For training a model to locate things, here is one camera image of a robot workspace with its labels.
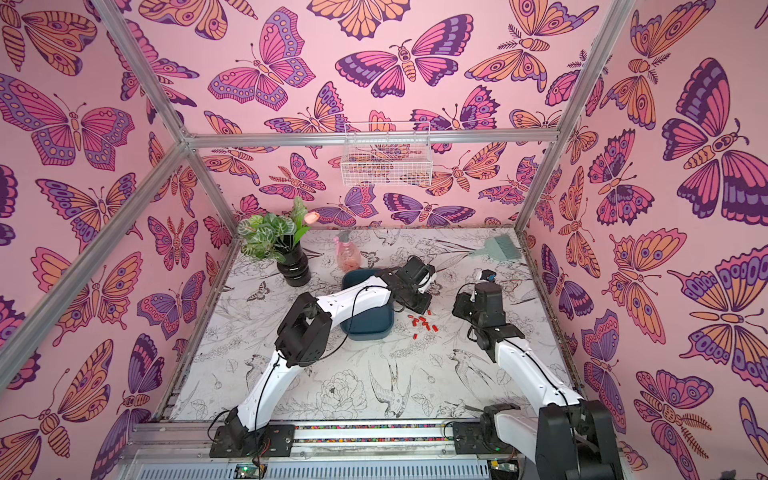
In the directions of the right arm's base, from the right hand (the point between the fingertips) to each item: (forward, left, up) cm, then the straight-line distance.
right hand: (455, 296), depth 87 cm
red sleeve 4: (-7, +11, -12) cm, 18 cm away
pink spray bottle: (+22, +35, -8) cm, 42 cm away
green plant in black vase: (+11, +53, +13) cm, 55 cm away
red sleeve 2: (-4, +8, -12) cm, 15 cm away
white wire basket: (+38, +21, +23) cm, 49 cm away
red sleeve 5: (-1, +13, -10) cm, 16 cm away
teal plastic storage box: (-4, +26, -11) cm, 29 cm away
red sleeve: (-3, +8, -12) cm, 15 cm away
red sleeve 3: (-5, +5, -11) cm, 13 cm away
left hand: (+1, +6, -8) cm, 10 cm away
